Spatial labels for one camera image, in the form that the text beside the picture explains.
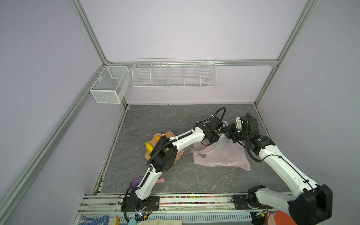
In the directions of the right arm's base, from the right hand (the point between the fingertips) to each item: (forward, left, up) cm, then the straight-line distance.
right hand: (219, 127), depth 79 cm
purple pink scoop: (-24, +48, -19) cm, 57 cm away
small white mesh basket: (+37, +73, +1) cm, 82 cm away
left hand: (-10, -6, -9) cm, 15 cm away
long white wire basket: (+42, +27, +9) cm, 50 cm away
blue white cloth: (-42, +62, -21) cm, 78 cm away
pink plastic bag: (-13, 0, -5) cm, 14 cm away
